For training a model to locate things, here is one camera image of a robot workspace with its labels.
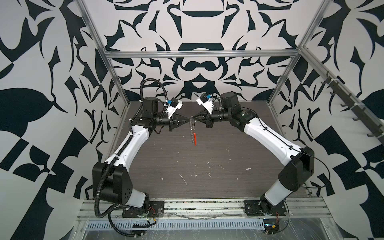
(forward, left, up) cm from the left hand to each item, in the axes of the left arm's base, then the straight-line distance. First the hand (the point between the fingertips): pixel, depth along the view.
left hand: (190, 116), depth 73 cm
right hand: (-1, -2, +1) cm, 3 cm away
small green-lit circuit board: (-42, -37, -31) cm, 64 cm away
